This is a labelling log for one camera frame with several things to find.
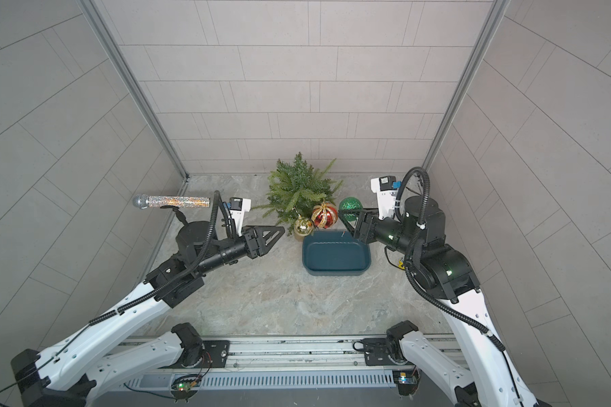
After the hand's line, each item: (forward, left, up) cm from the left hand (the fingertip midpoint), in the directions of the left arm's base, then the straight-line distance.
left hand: (284, 232), depth 62 cm
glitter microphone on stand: (+15, +46, -8) cm, 49 cm away
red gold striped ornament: (+5, -10, 0) cm, 11 cm away
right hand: (+1, -14, +6) cm, 16 cm away
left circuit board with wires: (-29, +25, -27) cm, 47 cm away
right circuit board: (-28, -33, -31) cm, 53 cm away
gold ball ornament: (+5, -4, -4) cm, 7 cm away
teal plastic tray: (+8, -15, -27) cm, 32 cm away
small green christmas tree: (+15, -2, 0) cm, 15 cm away
